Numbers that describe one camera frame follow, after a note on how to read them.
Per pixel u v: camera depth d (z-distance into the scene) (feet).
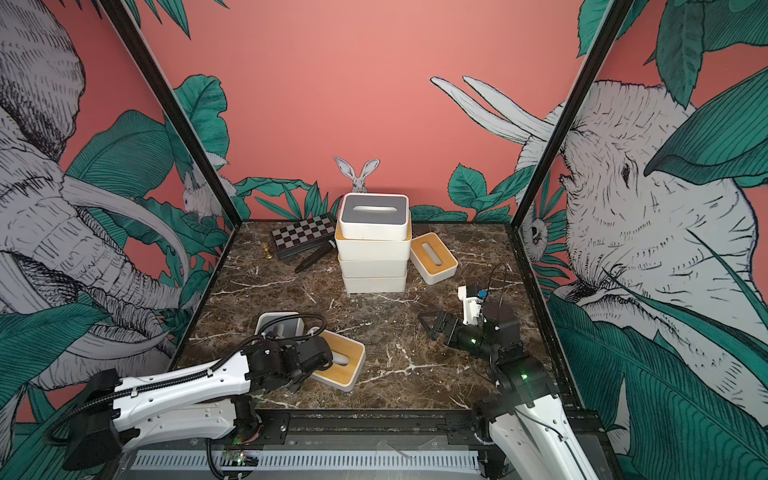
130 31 2.35
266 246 3.44
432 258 3.50
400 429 2.46
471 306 2.12
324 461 2.30
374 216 2.49
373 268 2.89
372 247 2.67
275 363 1.81
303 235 3.65
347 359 2.66
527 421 1.47
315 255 3.54
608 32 2.36
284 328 2.82
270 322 2.21
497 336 1.70
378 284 3.07
